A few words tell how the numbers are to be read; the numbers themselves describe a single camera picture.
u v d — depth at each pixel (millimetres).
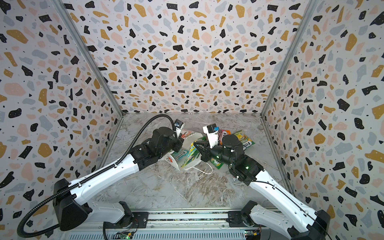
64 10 704
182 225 731
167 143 571
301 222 390
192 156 661
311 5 706
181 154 898
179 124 628
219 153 564
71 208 377
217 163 942
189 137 763
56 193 399
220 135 566
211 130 564
